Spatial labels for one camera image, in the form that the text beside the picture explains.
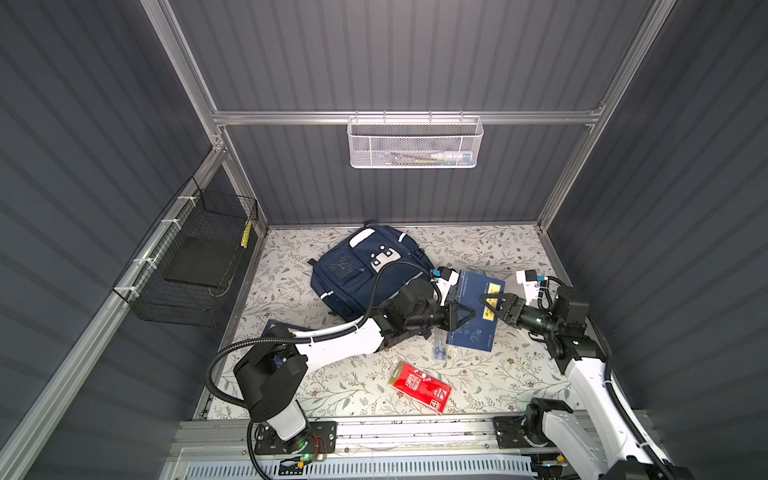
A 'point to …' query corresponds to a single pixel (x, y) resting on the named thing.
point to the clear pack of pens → (440, 348)
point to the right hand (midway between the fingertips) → (489, 305)
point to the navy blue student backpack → (359, 272)
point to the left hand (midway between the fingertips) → (478, 314)
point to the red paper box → (420, 386)
